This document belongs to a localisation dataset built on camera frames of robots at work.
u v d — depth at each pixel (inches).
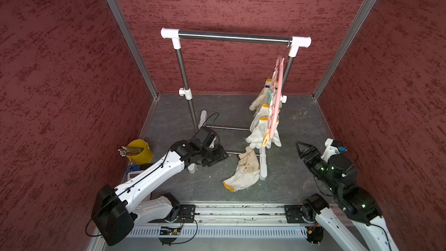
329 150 23.8
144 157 33.2
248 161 33.6
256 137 27.9
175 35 19.4
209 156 25.3
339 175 18.4
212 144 24.6
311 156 22.9
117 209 14.9
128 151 29.8
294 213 29.2
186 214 29.4
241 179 32.8
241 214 29.8
